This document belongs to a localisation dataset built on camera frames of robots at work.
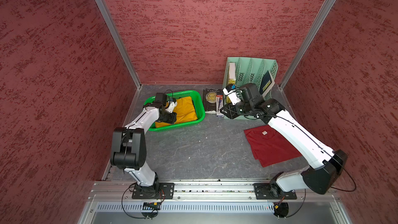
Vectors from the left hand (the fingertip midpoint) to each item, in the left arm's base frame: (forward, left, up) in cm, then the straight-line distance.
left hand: (173, 121), depth 92 cm
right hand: (-6, -28, +19) cm, 34 cm away
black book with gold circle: (+22, -23, -5) cm, 32 cm away
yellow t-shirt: (+11, -6, -5) cm, 13 cm away
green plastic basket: (+16, -15, -2) cm, 22 cm away
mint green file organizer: (+38, -46, +9) cm, 60 cm away
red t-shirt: (-13, -57, -6) cm, 59 cm away
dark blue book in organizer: (+27, -62, +7) cm, 68 cm away
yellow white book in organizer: (+20, -35, +20) cm, 45 cm away
